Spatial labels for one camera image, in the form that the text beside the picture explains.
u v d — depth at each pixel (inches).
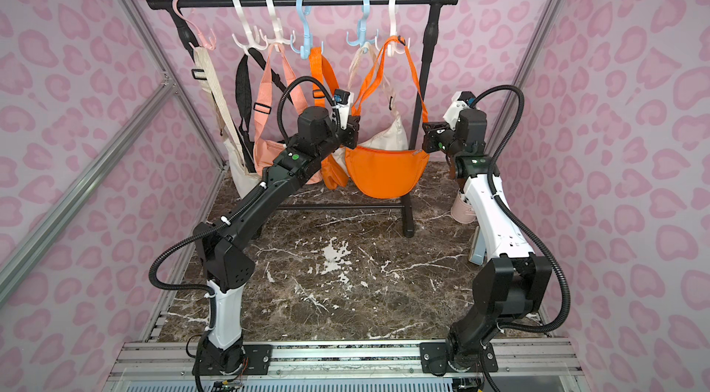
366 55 26.5
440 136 26.8
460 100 26.5
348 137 27.3
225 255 18.8
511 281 17.8
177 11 22.8
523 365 28.8
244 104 29.5
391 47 24.3
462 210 37.7
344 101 25.4
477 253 35.0
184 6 23.0
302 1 22.4
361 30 25.2
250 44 26.1
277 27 25.2
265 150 33.9
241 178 39.3
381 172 35.5
